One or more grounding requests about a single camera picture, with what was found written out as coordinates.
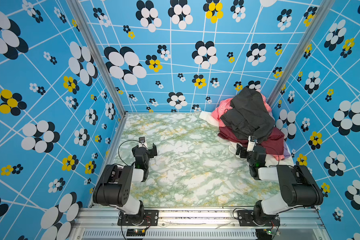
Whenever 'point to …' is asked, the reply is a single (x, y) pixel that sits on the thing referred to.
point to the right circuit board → (264, 234)
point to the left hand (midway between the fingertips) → (146, 144)
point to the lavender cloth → (286, 152)
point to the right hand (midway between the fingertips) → (246, 144)
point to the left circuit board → (136, 232)
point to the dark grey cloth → (249, 115)
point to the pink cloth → (222, 105)
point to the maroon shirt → (274, 144)
